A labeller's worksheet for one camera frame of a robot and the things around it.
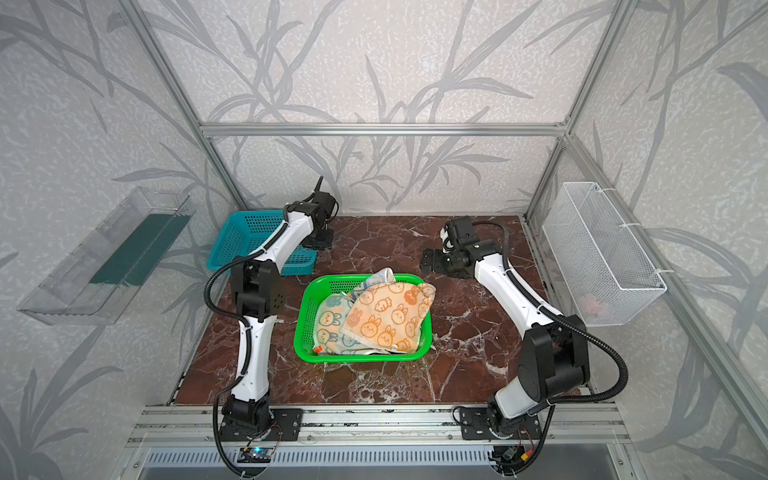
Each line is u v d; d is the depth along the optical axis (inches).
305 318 33.0
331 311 34.9
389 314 34.1
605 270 24.2
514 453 29.2
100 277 25.3
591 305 28.6
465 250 24.6
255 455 28.0
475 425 28.8
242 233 43.4
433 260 29.7
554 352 18.4
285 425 28.9
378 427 29.7
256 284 24.4
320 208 30.6
